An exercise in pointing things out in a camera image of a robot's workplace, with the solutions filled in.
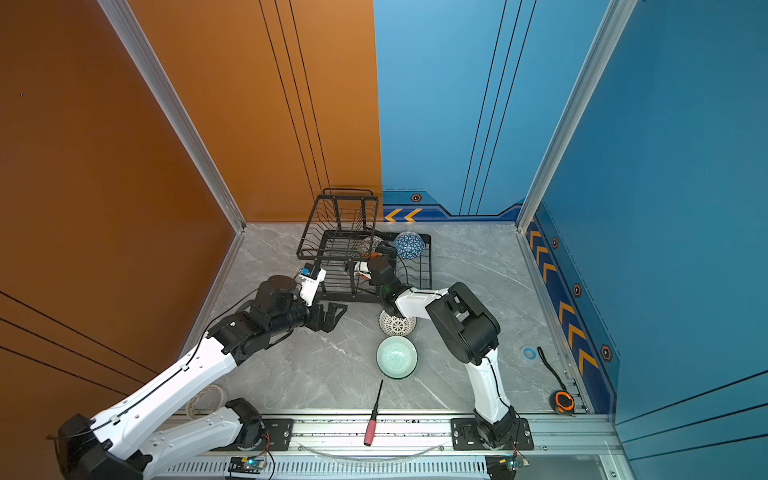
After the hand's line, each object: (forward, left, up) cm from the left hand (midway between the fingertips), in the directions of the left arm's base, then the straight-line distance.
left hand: (334, 299), depth 76 cm
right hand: (+23, -12, -8) cm, 27 cm away
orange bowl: (+11, -6, -2) cm, 13 cm away
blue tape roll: (-6, -56, -19) cm, 59 cm away
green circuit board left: (-33, +19, -21) cm, 44 cm away
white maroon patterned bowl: (+2, -16, -19) cm, 25 cm away
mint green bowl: (-8, -17, -17) cm, 25 cm away
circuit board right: (-33, -42, -20) cm, 57 cm away
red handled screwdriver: (-26, -10, -19) cm, 33 cm away
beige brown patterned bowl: (+15, -8, +4) cm, 18 cm away
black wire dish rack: (+35, +4, -11) cm, 37 cm away
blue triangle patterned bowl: (+33, -21, -16) cm, 42 cm away
